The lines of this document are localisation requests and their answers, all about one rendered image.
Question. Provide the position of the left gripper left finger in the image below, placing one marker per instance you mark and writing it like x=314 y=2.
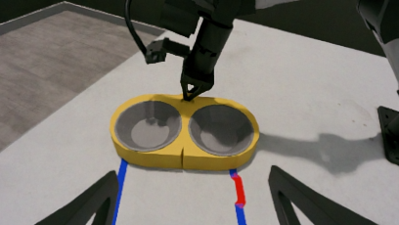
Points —
x=99 y=198

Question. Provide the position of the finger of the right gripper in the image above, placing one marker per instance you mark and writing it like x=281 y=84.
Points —
x=184 y=90
x=195 y=88

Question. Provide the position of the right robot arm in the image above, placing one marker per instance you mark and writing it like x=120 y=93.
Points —
x=380 y=16

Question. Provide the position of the grey metal bowl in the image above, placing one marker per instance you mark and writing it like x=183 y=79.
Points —
x=221 y=129
x=148 y=125

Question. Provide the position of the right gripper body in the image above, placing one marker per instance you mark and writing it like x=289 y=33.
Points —
x=197 y=68

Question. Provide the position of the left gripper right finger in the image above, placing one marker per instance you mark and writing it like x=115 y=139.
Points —
x=320 y=210

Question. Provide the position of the blue tape outline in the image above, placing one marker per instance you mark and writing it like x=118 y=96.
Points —
x=239 y=204

